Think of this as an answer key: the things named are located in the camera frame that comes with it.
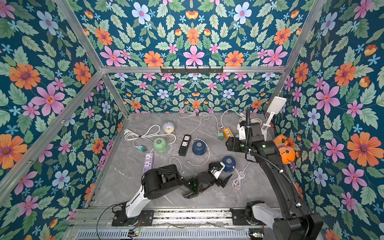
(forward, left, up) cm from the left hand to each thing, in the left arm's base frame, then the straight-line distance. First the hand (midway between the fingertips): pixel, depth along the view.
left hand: (228, 168), depth 85 cm
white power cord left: (+35, +49, -4) cm, 60 cm away
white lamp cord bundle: (+42, -20, -3) cm, 47 cm away
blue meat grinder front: (+1, 0, +5) cm, 5 cm away
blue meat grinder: (+12, +16, +5) cm, 21 cm away
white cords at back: (+52, +22, -4) cm, 56 cm away
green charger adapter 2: (+26, 0, -4) cm, 26 cm away
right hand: (+6, -3, +18) cm, 19 cm away
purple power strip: (+9, +48, -3) cm, 49 cm away
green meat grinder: (+16, +40, +4) cm, 43 cm away
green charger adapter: (+19, +54, -1) cm, 57 cm away
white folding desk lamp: (+26, -30, +21) cm, 44 cm away
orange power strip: (+28, -5, -3) cm, 28 cm away
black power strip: (+18, +26, -3) cm, 32 cm away
